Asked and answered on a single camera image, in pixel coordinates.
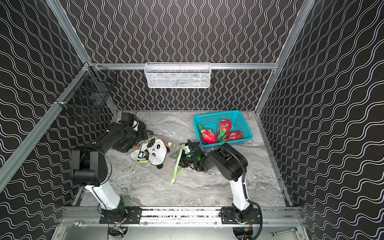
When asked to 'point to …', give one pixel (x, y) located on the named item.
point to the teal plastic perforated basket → (213, 130)
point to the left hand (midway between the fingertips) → (146, 136)
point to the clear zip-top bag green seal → (163, 157)
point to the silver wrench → (272, 233)
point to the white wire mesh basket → (177, 75)
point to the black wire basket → (90, 85)
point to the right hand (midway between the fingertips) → (170, 158)
